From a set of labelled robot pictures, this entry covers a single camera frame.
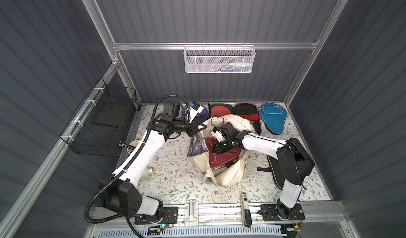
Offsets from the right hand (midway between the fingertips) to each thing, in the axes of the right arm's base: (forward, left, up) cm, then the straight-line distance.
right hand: (214, 150), depth 89 cm
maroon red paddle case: (-6, -2, -1) cm, 6 cm away
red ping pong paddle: (+36, -5, -4) cm, 36 cm away
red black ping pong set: (+33, -27, -4) cm, 42 cm away
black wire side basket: (0, +55, +23) cm, 59 cm away
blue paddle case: (+30, -42, -4) cm, 52 cm away
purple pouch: (+25, +9, 0) cm, 26 cm away
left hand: (0, +4, +21) cm, 22 cm away
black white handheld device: (-31, -14, -2) cm, 34 cm away
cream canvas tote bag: (-17, -6, +8) cm, 20 cm away
